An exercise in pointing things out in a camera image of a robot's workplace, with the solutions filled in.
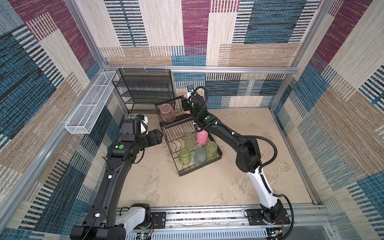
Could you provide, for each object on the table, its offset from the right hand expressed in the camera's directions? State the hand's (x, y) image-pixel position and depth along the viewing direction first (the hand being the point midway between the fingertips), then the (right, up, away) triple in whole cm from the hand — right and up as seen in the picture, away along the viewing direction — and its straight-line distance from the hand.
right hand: (187, 96), depth 89 cm
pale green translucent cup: (+2, -27, +4) cm, 27 cm away
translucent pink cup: (-10, -11, -6) cm, 16 cm away
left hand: (-14, -21, -16) cm, 30 cm away
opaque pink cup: (+1, -10, -6) cm, 12 cm away
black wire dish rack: (-10, -23, +16) cm, 30 cm away
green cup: (-1, -35, -3) cm, 35 cm away
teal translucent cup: (+8, -35, -2) cm, 36 cm away
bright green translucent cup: (+14, -31, -1) cm, 34 cm away
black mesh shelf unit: (-33, +9, +19) cm, 39 cm away
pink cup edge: (+9, -25, +5) cm, 27 cm away
